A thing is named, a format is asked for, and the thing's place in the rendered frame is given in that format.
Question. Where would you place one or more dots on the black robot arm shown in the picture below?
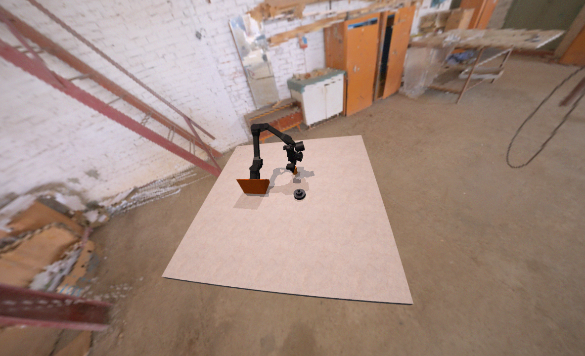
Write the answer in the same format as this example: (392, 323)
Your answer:
(257, 161)

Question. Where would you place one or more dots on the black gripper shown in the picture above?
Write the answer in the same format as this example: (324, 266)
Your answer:
(291, 166)

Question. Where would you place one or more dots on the dark grey round pedestal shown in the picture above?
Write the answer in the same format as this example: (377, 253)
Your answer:
(299, 194)

